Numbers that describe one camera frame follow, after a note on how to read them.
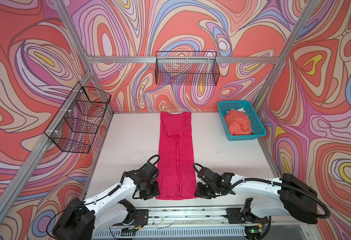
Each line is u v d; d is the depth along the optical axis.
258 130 1.02
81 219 0.40
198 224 0.73
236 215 0.74
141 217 0.72
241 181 0.54
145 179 0.62
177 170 0.88
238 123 1.04
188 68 0.96
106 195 0.47
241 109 1.16
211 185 0.63
